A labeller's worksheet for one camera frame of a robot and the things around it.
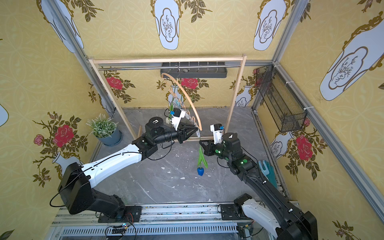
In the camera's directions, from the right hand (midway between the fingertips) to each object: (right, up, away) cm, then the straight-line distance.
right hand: (199, 144), depth 73 cm
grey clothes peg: (-1, +6, -3) cm, 7 cm away
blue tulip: (+1, -13, +1) cm, 13 cm away
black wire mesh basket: (+49, +17, +10) cm, 53 cm away
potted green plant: (-56, +7, +16) cm, 59 cm away
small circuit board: (-39, -42, 0) cm, 57 cm away
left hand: (0, +8, -4) cm, 8 cm away
